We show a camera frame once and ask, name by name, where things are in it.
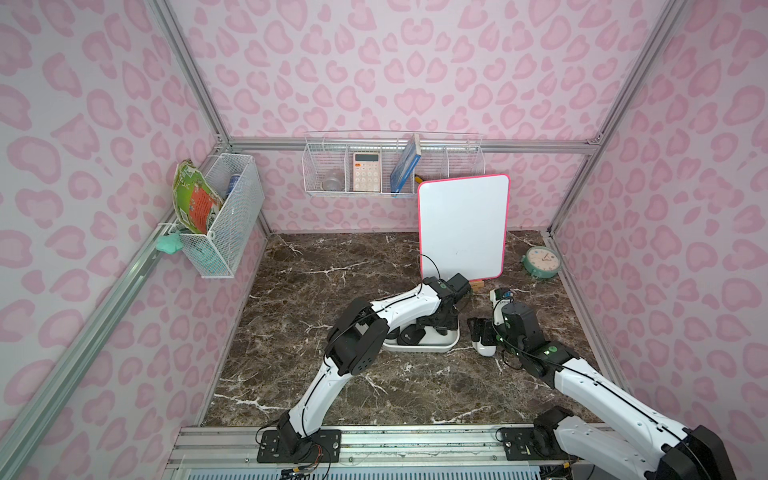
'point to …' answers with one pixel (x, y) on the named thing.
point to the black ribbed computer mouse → (411, 335)
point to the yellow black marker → (418, 178)
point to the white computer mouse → (484, 350)
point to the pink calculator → (366, 172)
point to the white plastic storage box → (432, 340)
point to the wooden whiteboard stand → (477, 285)
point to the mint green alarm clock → (542, 262)
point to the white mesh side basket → (218, 253)
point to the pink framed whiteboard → (463, 227)
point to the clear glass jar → (332, 181)
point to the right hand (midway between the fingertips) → (478, 318)
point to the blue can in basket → (232, 181)
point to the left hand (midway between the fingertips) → (441, 319)
